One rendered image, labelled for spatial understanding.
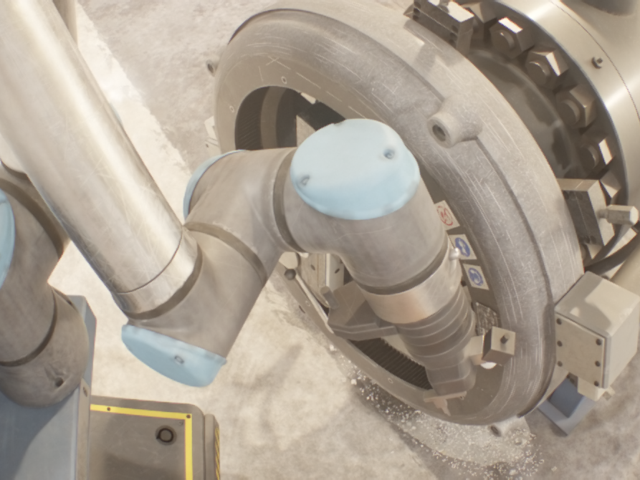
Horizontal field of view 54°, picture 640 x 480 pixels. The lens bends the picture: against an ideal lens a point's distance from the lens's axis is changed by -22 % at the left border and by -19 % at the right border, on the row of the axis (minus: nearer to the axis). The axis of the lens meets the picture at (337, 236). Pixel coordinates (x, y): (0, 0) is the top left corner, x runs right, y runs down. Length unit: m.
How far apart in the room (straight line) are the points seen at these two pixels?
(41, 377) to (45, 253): 0.17
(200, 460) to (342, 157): 0.79
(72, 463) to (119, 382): 0.88
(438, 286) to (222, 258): 0.18
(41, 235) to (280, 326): 1.04
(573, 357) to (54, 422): 0.67
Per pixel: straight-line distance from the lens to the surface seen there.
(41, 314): 0.84
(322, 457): 1.59
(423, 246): 0.62
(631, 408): 1.76
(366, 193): 0.57
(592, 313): 0.84
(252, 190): 0.64
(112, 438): 1.33
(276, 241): 0.65
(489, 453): 1.61
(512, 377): 0.96
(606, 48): 1.16
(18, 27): 0.45
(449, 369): 0.75
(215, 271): 0.60
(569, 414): 1.66
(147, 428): 1.32
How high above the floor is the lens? 1.50
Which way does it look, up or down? 53 degrees down
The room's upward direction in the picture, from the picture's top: 2 degrees counter-clockwise
